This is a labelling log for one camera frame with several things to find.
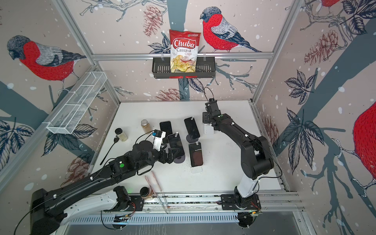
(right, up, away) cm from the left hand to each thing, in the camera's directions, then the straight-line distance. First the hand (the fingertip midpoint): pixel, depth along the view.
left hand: (173, 148), depth 70 cm
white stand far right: (+21, +6, +27) cm, 35 cm away
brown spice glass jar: (-22, +9, +25) cm, 35 cm away
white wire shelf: (-54, +18, +4) cm, 56 cm away
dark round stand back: (+6, 0, +30) cm, 31 cm away
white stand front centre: (+12, -16, +14) cm, 24 cm away
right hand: (+19, +15, +23) cm, 33 cm away
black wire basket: (+19, +49, +31) cm, 61 cm away
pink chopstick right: (-7, -25, +6) cm, 26 cm away
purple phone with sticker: (-1, +1, +11) cm, 12 cm away
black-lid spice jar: (-36, +3, +23) cm, 43 cm away
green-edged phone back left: (-6, +9, +17) cm, 21 cm away
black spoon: (-43, -1, +28) cm, 51 cm away
